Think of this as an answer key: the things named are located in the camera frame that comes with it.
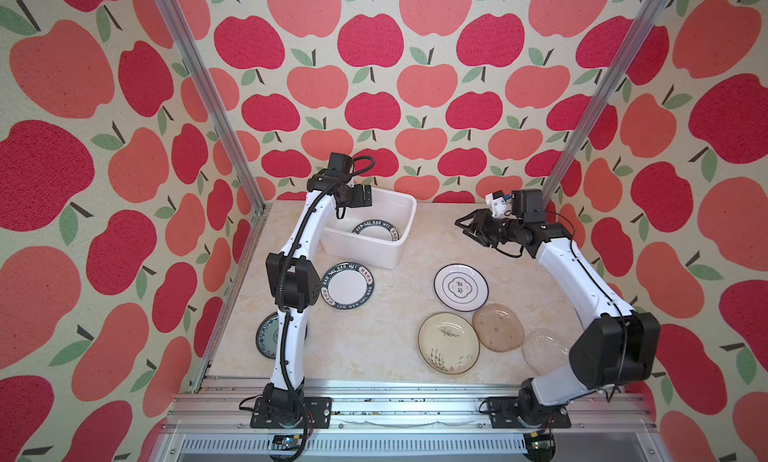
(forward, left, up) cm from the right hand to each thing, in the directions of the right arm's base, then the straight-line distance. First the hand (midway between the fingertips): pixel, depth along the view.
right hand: (465, 224), depth 82 cm
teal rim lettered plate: (+16, +27, -23) cm, 39 cm away
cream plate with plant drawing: (-25, +2, -24) cm, 34 cm away
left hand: (+12, +31, -5) cm, 34 cm away
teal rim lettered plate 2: (-8, +35, -26) cm, 44 cm away
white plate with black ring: (-5, -3, -26) cm, 27 cm away
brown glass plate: (-18, -13, -26) cm, 34 cm away
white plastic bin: (+19, +21, -14) cm, 32 cm away
